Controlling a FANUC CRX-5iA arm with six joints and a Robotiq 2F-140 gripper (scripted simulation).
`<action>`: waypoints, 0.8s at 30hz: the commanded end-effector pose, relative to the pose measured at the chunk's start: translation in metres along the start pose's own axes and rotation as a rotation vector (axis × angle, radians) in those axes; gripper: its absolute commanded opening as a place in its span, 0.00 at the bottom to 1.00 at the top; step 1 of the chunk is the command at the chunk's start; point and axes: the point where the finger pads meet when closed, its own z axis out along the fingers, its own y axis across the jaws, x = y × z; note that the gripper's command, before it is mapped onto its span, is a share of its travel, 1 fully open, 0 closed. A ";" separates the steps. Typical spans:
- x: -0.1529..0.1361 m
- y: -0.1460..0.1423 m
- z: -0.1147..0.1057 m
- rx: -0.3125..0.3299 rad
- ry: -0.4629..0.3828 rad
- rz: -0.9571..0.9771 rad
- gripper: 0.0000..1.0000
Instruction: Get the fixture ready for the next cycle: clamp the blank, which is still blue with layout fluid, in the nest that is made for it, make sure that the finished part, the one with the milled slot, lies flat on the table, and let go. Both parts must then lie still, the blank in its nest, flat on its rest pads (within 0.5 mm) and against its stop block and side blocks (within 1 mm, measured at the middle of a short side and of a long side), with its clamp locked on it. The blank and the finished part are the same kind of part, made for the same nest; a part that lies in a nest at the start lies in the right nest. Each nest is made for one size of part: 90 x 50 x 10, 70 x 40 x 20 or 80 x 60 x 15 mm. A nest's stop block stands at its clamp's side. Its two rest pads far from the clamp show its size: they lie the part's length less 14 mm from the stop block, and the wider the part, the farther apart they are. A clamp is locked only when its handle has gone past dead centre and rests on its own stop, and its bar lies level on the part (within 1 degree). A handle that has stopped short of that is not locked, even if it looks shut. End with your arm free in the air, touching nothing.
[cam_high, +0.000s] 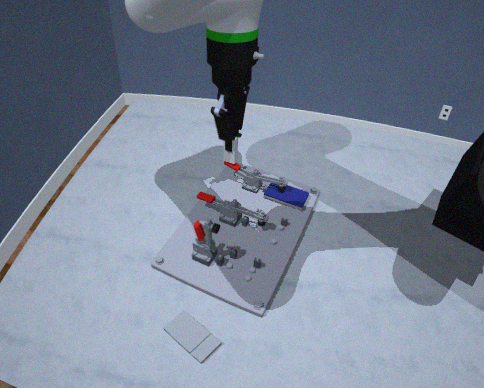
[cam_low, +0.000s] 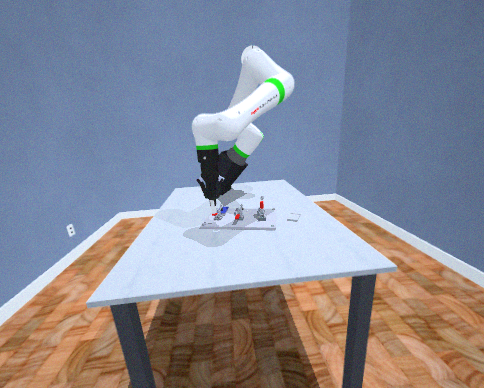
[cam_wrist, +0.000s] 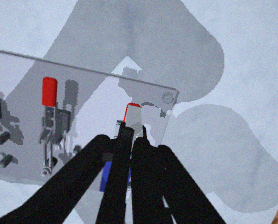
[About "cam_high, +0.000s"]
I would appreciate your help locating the blue rectangular plate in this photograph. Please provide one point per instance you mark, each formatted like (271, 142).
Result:
(292, 196)

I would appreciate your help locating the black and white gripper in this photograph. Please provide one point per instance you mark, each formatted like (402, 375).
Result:
(229, 119)

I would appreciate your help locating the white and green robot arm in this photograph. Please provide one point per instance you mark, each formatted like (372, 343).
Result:
(231, 26)

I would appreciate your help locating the grey toggle clamp with red handle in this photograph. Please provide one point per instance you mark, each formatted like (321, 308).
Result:
(205, 254)

